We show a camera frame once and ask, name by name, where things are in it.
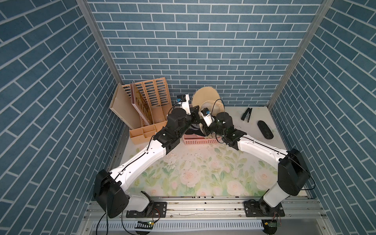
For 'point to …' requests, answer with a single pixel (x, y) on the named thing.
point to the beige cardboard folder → (122, 106)
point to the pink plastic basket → (194, 139)
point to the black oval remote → (265, 129)
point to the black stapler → (246, 116)
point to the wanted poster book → (140, 104)
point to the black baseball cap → (195, 129)
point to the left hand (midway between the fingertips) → (204, 107)
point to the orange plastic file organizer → (156, 92)
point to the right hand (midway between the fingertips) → (200, 120)
